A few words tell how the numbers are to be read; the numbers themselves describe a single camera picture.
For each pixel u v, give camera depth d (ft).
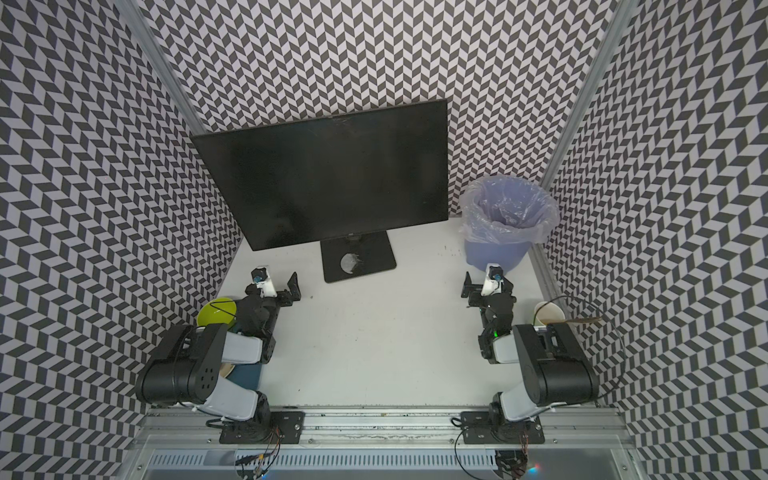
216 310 3.01
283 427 2.40
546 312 2.77
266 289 2.56
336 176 6.05
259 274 2.48
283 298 2.69
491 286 2.57
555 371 1.48
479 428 2.42
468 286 2.70
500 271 2.48
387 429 2.49
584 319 3.06
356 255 3.54
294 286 2.90
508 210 3.19
